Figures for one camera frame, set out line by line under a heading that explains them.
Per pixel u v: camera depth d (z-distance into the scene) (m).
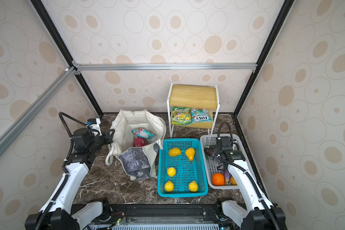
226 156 0.55
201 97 0.84
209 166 0.80
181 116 0.92
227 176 0.81
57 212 0.39
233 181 0.81
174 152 0.92
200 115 0.94
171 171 0.83
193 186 0.78
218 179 0.79
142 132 0.92
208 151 0.92
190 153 0.92
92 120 0.66
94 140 0.65
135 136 0.98
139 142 0.93
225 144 0.62
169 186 0.78
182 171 0.88
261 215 0.38
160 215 0.74
